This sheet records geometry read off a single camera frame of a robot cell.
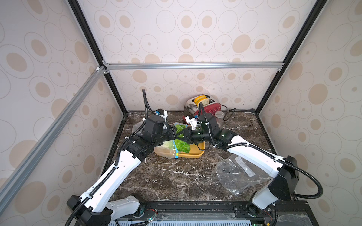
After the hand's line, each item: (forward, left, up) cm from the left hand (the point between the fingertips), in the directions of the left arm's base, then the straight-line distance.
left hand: (181, 128), depth 68 cm
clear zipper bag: (-11, -34, -32) cm, 48 cm away
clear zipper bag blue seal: (-7, +7, -9) cm, 13 cm away
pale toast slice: (+34, -16, -13) cm, 40 cm away
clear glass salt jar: (+25, -26, -18) cm, 40 cm away
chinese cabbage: (-7, 0, -5) cm, 9 cm away
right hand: (-1, +1, -4) cm, 4 cm away
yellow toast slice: (+36, -12, -12) cm, 39 cm away
